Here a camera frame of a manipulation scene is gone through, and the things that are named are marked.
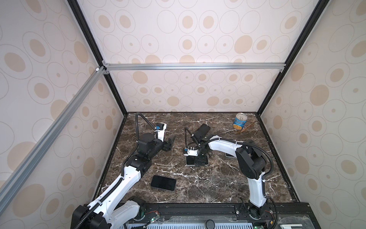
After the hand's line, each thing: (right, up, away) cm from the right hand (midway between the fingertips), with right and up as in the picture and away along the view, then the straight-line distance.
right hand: (198, 157), depth 96 cm
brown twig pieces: (+39, +19, +16) cm, 46 cm away
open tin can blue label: (+31, +24, +7) cm, 40 cm away
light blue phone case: (-6, -2, -4) cm, 8 cm away
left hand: (-15, +17, -20) cm, 31 cm away
